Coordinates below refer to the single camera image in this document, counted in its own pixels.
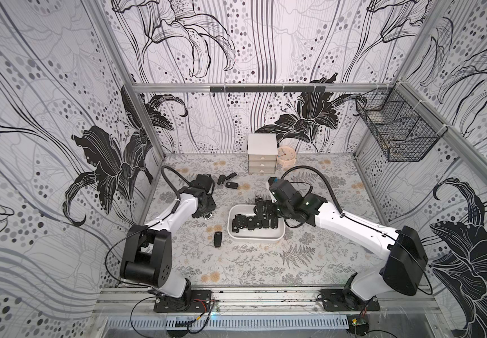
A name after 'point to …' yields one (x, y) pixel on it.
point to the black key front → (250, 222)
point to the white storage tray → (260, 234)
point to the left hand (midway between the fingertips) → (209, 211)
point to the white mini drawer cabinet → (262, 151)
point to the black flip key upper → (221, 180)
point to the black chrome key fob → (231, 175)
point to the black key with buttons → (265, 223)
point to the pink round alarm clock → (286, 155)
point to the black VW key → (231, 184)
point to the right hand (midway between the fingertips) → (265, 207)
